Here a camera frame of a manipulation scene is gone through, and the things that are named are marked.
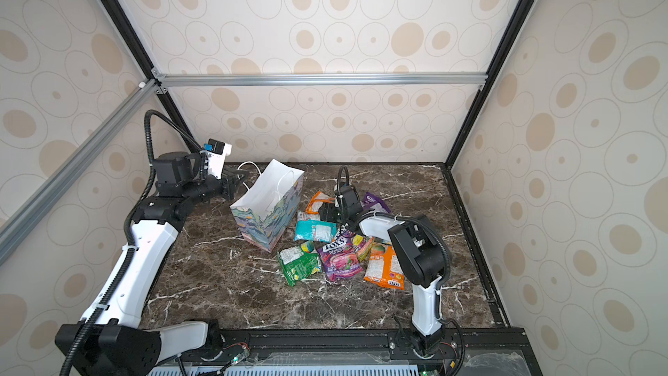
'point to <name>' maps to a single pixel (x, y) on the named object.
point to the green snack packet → (300, 262)
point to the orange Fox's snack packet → (384, 268)
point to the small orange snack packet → (315, 203)
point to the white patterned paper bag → (265, 212)
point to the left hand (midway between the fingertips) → (253, 170)
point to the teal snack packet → (315, 230)
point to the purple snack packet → (371, 202)
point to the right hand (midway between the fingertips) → (336, 208)
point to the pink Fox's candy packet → (344, 255)
